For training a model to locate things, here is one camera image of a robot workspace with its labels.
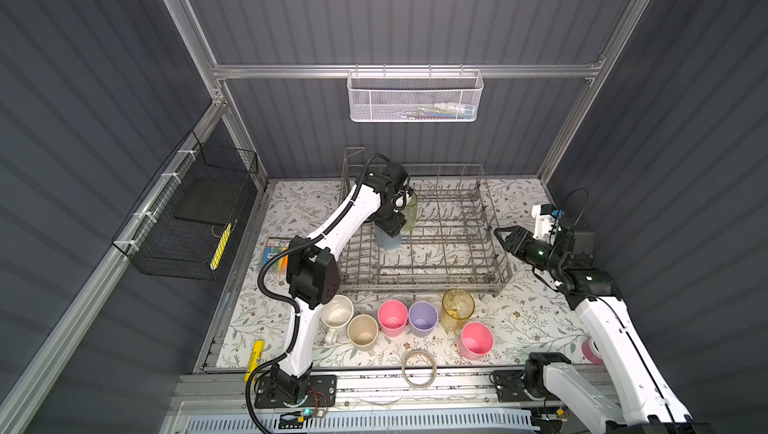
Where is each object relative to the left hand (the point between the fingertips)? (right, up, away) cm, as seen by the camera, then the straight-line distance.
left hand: (386, 223), depth 90 cm
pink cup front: (+25, -31, -9) cm, 41 cm away
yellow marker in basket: (-38, -4, -21) cm, 44 cm away
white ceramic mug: (-14, -26, -6) cm, 30 cm away
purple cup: (+11, -26, -6) cm, 29 cm away
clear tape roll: (+13, -38, -13) cm, 42 cm away
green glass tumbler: (+7, +3, -8) cm, 11 cm away
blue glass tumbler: (0, -6, +6) cm, 9 cm away
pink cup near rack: (+2, -26, -6) cm, 27 cm away
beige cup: (-6, -30, -8) cm, 32 cm away
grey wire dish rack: (+23, -7, +12) cm, 27 cm away
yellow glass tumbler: (+19, -20, -15) cm, 31 cm away
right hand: (+31, -2, -15) cm, 34 cm away
